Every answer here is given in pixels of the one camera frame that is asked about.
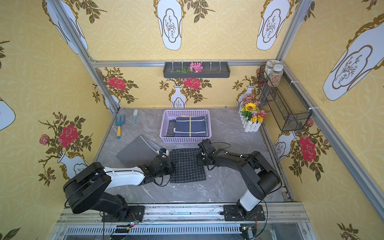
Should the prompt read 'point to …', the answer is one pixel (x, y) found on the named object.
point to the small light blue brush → (135, 114)
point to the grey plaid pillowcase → (172, 124)
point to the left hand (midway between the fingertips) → (171, 164)
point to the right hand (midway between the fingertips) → (201, 157)
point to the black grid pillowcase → (185, 166)
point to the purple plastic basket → (169, 114)
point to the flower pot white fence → (252, 116)
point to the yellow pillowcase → (185, 116)
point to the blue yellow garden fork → (119, 123)
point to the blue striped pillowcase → (191, 126)
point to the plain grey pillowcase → (139, 152)
